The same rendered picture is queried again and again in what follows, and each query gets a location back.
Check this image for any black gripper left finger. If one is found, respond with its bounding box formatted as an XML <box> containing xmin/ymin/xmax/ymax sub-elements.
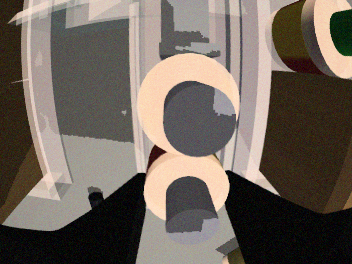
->
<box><xmin>0</xmin><ymin>173</ymin><xmax>147</xmax><ymax>264</ymax></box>

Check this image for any black flat bar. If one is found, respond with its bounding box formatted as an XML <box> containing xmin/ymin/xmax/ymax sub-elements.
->
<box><xmin>88</xmin><ymin>192</ymin><xmax>104</xmax><ymax>208</ymax></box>

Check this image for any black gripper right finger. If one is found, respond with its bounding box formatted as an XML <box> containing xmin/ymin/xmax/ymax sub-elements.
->
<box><xmin>224</xmin><ymin>169</ymin><xmax>352</xmax><ymax>264</ymax></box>

